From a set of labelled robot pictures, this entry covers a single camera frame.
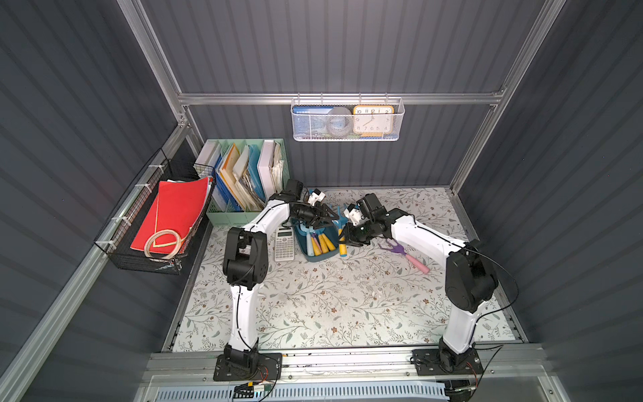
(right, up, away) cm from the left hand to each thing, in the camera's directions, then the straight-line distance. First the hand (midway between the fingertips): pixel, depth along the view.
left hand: (332, 220), depth 90 cm
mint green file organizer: (-33, +18, +6) cm, 38 cm away
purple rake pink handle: (-7, -7, +10) cm, 14 cm away
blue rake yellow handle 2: (+3, -1, -1) cm, 3 cm away
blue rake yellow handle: (-1, -10, +8) cm, 13 cm away
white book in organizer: (-25, +19, +3) cm, 32 cm away
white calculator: (-19, -10, +9) cm, 24 cm away
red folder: (-45, +5, -18) cm, 49 cm away
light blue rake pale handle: (-8, -9, +6) cm, 13 cm away
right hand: (+4, -6, -3) cm, 8 cm away
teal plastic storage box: (0, -5, +11) cm, 12 cm away
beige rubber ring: (-51, -5, -23) cm, 56 cm away
